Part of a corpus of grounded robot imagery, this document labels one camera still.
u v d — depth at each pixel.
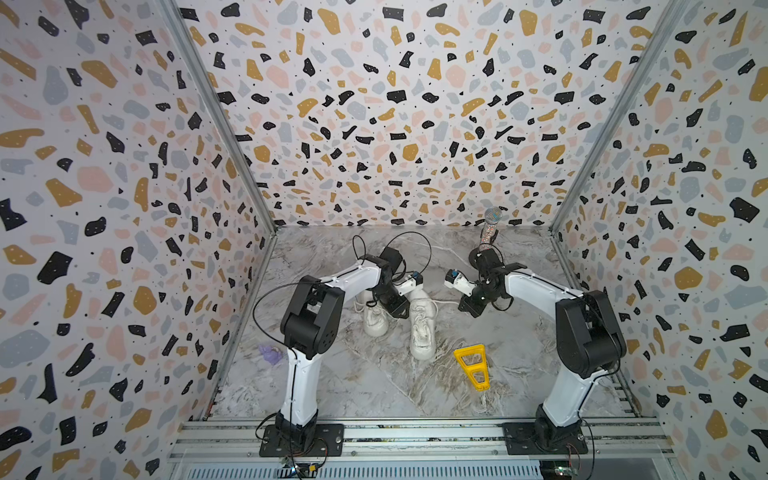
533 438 0.73
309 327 0.54
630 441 0.75
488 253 0.80
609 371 0.53
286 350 0.56
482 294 0.81
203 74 0.79
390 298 0.85
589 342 0.49
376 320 0.90
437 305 0.97
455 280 0.86
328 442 0.73
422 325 0.87
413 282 0.90
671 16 0.72
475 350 0.90
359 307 0.94
